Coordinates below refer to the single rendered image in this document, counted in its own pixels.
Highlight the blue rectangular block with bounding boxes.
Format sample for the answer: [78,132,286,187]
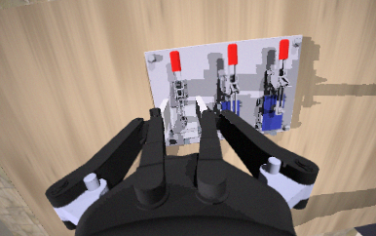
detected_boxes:
[260,94,282,131]
[220,99,240,116]

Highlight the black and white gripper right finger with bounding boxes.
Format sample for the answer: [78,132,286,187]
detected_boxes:
[196,97,320,210]

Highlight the toggle clamp with red handle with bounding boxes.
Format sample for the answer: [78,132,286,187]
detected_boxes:
[265,39,290,115]

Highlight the red-handled toggle clamp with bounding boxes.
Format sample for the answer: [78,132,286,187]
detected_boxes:
[219,44,240,114]
[170,51,189,129]

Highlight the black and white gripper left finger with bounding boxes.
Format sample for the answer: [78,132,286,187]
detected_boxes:
[45,98,170,230]

